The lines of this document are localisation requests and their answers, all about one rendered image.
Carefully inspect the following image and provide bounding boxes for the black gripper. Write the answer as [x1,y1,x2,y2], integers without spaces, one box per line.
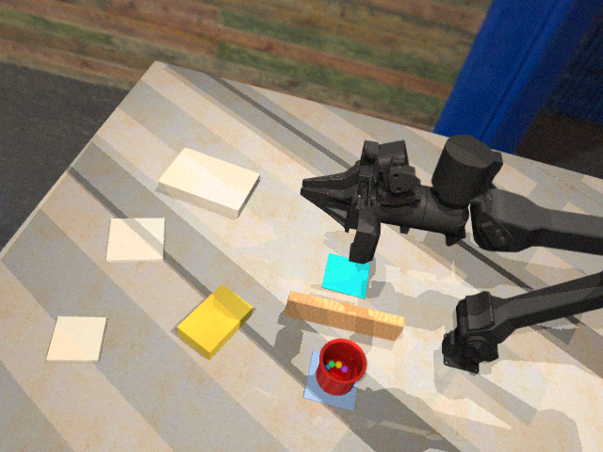
[300,140,427,264]

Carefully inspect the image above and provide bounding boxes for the yellow rectangular block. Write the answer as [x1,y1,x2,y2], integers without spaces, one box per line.
[178,285,253,360]

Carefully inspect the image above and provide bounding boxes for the orange wooden bar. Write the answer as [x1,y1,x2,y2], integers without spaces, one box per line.
[284,291,405,341]

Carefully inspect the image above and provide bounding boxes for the red cup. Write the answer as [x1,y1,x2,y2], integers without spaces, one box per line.
[316,339,367,396]

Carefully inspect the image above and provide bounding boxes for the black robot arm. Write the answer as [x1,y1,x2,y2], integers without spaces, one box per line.
[378,135,603,373]

